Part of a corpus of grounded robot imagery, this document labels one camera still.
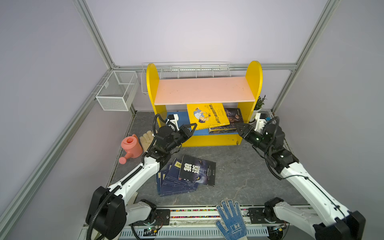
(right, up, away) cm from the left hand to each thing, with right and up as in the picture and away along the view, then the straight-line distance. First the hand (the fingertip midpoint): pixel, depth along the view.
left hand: (198, 127), depth 73 cm
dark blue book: (-18, -33, +8) cm, 39 cm away
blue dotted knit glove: (+17, -47, -1) cm, 50 cm away
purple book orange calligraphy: (+23, +7, +18) cm, 30 cm away
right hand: (+18, +1, -1) cm, 18 cm away
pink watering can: (-39, -12, +14) cm, 43 cm away
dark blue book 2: (-22, -30, +11) cm, 39 cm away
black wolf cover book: (0, -26, +14) cm, 29 cm away
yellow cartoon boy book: (+14, -2, +14) cm, 20 cm away
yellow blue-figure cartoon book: (+5, +6, +5) cm, 9 cm away
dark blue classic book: (-14, -26, +10) cm, 31 cm away
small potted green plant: (+43, +16, +30) cm, 54 cm away
